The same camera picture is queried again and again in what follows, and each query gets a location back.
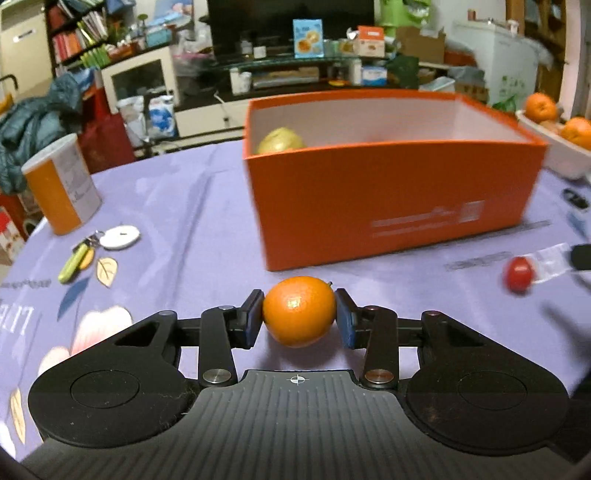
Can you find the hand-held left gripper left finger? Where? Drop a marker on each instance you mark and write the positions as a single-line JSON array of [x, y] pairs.
[[251, 318]]

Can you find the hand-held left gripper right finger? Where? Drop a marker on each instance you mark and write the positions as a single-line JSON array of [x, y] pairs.
[[346, 318]]

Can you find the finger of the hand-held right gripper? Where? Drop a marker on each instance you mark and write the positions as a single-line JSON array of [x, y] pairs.
[[582, 257]]

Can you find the small tangerine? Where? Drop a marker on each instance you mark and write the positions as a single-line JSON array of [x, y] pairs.
[[299, 311]]

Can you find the red cherry tomato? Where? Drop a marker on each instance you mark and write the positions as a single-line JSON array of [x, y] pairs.
[[519, 274]]

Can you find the orange cardboard box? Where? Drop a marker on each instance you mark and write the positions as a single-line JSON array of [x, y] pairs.
[[392, 203]]

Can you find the green pear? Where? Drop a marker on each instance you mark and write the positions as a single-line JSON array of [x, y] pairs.
[[280, 141]]

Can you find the white colander basket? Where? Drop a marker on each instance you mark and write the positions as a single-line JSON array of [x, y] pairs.
[[563, 159]]

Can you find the large orange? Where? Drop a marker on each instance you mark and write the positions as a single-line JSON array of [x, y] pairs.
[[577, 131], [541, 107]]

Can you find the purple floral tablecloth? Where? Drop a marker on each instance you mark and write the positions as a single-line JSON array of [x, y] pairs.
[[184, 194]]

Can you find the white freezer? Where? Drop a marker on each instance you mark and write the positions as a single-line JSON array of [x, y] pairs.
[[503, 64]]

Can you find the television stand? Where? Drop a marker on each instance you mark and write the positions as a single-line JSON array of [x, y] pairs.
[[207, 110]]

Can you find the white blue plastic bag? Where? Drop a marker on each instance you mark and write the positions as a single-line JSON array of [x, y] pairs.
[[162, 115]]

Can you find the clear plastic container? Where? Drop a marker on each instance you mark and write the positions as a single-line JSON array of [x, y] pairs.
[[436, 84]]

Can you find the orange white carton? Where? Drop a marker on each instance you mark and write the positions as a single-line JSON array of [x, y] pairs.
[[60, 184], [371, 41]]

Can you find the white plastic jar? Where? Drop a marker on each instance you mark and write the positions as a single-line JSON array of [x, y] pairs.
[[240, 82]]

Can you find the blue white box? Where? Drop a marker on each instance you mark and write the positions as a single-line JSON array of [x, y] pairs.
[[374, 76]]

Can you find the dark green bag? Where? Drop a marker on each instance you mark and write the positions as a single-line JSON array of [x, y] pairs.
[[403, 73]]

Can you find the red packages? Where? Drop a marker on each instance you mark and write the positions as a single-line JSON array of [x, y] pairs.
[[11, 230]]

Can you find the white glass-door cabinet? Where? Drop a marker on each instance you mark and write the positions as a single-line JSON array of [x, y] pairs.
[[138, 81]]

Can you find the brown cardboard box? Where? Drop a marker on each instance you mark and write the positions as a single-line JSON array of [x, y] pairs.
[[422, 46]]

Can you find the blue snack bag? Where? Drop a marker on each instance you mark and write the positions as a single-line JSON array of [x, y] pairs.
[[308, 39]]

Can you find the blue jacket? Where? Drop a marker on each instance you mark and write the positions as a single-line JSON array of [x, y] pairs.
[[32, 124]]

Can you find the black television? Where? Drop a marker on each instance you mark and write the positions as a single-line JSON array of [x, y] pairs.
[[291, 23]]

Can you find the green plastic rack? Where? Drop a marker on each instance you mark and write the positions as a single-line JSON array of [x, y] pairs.
[[404, 16]]

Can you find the dark bookshelf with books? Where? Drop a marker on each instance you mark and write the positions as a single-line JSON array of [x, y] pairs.
[[78, 37]]

